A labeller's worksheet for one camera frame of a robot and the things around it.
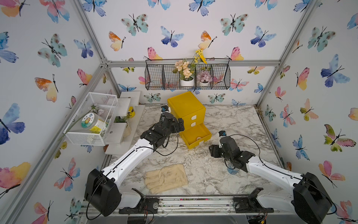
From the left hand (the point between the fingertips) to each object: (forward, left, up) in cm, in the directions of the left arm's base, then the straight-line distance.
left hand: (178, 120), depth 80 cm
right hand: (-9, -21, -14) cm, 27 cm away
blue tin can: (-23, -31, -20) cm, 43 cm away
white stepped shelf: (-2, +35, -9) cm, 36 cm away
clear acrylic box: (+9, +43, +4) cm, 44 cm away
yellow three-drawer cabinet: (+12, -7, -3) cm, 14 cm away
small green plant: (+12, +38, -12) cm, 42 cm away
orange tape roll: (+2, -13, -23) cm, 26 cm away
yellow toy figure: (+23, +37, -17) cm, 47 cm away
